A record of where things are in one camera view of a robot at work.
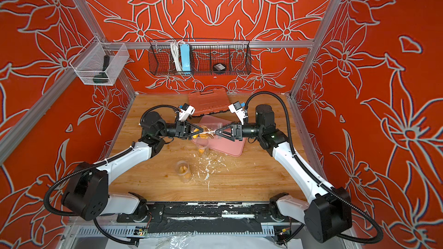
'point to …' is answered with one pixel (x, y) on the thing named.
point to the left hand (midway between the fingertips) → (201, 134)
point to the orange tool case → (208, 102)
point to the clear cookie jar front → (182, 170)
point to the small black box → (219, 68)
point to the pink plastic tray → (236, 148)
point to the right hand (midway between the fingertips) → (220, 130)
